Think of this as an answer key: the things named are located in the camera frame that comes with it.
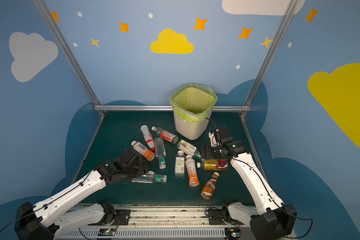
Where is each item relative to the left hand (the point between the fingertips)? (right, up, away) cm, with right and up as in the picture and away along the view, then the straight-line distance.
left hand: (147, 170), depth 78 cm
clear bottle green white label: (+17, 0, +12) cm, 21 cm away
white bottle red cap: (-5, +16, +24) cm, 29 cm away
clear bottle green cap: (+4, +7, +17) cm, 19 cm away
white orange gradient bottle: (+25, -6, +5) cm, 26 cm away
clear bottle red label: (+7, +18, +24) cm, 31 cm away
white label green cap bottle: (+23, +9, +18) cm, 30 cm away
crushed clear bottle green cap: (0, -7, +9) cm, 11 cm away
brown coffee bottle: (+33, -11, +2) cm, 35 cm away
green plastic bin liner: (+27, +41, +28) cm, 57 cm away
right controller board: (+43, -29, -7) cm, 52 cm away
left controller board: (-18, -28, -6) cm, 34 cm away
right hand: (+33, +10, 0) cm, 35 cm away
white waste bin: (+24, +21, +18) cm, 37 cm away
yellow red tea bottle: (+37, +1, +9) cm, 38 cm away
